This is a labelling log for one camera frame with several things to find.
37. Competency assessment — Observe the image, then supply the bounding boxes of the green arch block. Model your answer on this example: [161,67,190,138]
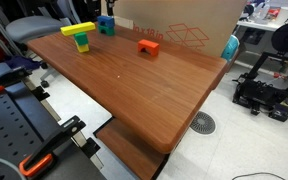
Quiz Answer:
[97,25,116,37]

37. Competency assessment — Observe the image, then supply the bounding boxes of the black perforated mounting board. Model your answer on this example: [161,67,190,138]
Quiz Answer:
[0,64,109,180]

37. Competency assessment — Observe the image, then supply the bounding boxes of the grey office chair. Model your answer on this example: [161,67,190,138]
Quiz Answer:
[5,15,67,89]

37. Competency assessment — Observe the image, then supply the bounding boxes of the blue arch block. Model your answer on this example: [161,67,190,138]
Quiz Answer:
[96,15,116,29]

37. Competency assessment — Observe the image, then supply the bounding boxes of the teal plastic object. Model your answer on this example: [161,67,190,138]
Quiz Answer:
[220,34,241,63]

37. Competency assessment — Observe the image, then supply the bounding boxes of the green cube block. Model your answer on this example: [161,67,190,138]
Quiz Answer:
[73,31,90,47]

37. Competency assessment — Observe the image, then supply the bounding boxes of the round metal floor drain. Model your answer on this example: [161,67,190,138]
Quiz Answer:
[189,111,217,136]

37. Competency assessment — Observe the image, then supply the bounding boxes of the blue cloth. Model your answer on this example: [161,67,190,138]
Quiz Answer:
[3,54,43,72]

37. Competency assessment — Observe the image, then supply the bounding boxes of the white side table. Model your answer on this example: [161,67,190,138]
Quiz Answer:
[236,13,288,33]

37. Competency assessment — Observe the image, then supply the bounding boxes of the yellow cube block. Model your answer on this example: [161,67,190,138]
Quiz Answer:
[75,42,91,54]

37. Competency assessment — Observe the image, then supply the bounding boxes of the black cable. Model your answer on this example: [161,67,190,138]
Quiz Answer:
[231,171,287,180]

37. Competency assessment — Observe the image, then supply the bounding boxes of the grey cable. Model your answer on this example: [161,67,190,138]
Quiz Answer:
[0,155,29,180]

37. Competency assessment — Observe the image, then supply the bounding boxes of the long yellow block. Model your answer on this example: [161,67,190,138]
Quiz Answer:
[60,21,97,37]

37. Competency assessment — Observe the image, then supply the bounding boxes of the orange arch block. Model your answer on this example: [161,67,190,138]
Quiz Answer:
[137,38,161,57]

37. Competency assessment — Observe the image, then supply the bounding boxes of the black 3D printer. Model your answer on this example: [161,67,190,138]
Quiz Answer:
[231,49,288,123]

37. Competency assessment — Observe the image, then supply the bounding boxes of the large cardboard box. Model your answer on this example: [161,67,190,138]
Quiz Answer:
[100,0,249,58]

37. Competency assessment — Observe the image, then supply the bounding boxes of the wooden lower shelf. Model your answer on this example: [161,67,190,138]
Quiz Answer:
[94,117,169,180]

